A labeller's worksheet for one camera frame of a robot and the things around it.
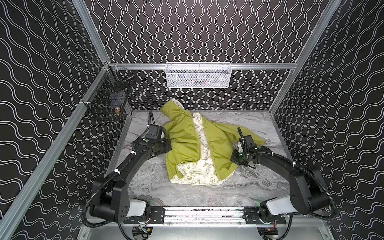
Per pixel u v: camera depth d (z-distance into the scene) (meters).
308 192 0.43
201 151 0.96
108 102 0.94
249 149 0.75
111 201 0.41
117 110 0.82
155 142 0.63
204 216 0.76
